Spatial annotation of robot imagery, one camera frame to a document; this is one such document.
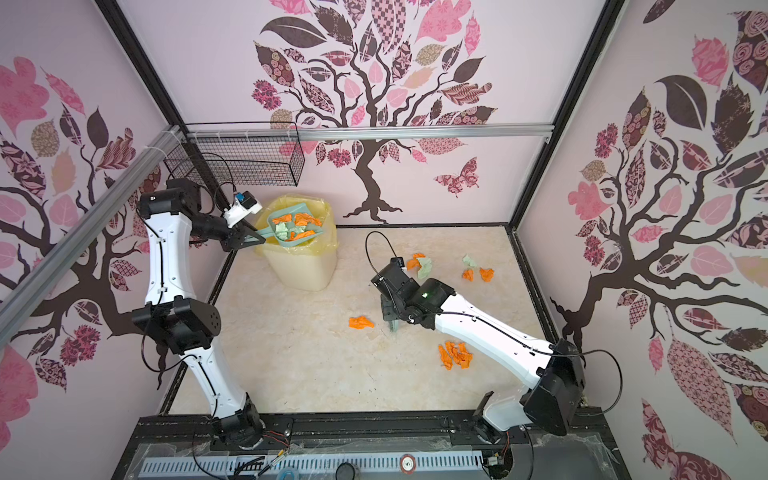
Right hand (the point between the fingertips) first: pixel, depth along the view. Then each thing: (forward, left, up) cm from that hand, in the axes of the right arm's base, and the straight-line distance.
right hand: (393, 299), depth 77 cm
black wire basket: (+46, +49, +16) cm, 69 cm away
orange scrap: (+20, -33, -18) cm, 43 cm away
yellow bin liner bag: (+14, +20, +7) cm, 25 cm away
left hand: (+14, +37, +10) cm, 41 cm away
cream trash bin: (+15, +27, -5) cm, 32 cm away
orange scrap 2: (+2, +11, -18) cm, 21 cm away
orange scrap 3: (+15, +27, +10) cm, 32 cm away
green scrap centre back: (+24, -12, -17) cm, 32 cm away
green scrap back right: (+25, -29, -17) cm, 42 cm away
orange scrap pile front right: (-8, -17, -17) cm, 25 cm away
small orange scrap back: (+20, -27, -17) cm, 38 cm away
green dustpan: (+18, +28, +10) cm, 35 cm away
